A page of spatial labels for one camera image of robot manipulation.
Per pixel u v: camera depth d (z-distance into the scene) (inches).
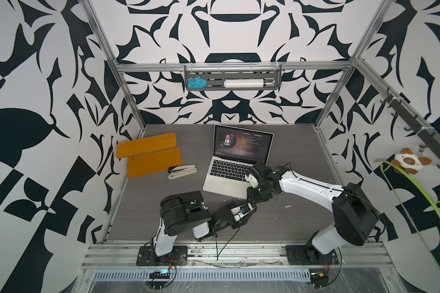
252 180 30.8
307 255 26.4
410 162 23.6
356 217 17.3
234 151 39.1
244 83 35.4
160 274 28.7
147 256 28.5
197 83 36.0
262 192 28.3
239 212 28.6
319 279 28.0
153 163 39.9
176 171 38.0
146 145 39.1
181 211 20.0
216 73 36.9
